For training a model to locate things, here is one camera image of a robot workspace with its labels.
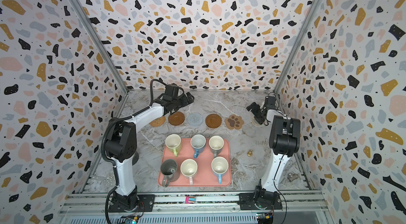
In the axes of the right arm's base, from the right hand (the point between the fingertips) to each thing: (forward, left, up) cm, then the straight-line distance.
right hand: (251, 108), depth 103 cm
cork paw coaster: (-7, +11, -6) cm, 14 cm away
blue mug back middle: (-24, +33, -1) cm, 41 cm away
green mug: (-25, +47, +1) cm, 53 cm away
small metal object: (-41, -16, -5) cm, 44 cm away
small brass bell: (-29, +4, -5) cm, 30 cm away
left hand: (-1, +38, +11) cm, 39 cm away
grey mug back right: (-25, +23, -3) cm, 34 cm away
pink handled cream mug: (-37, +37, -4) cm, 53 cm away
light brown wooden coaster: (-6, +25, -5) cm, 26 cm away
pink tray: (-38, +29, -5) cm, 48 cm away
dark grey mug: (-39, +47, -2) cm, 61 cm away
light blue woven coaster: (-5, +37, -6) cm, 38 cm away
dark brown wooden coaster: (-6, +49, -5) cm, 50 cm away
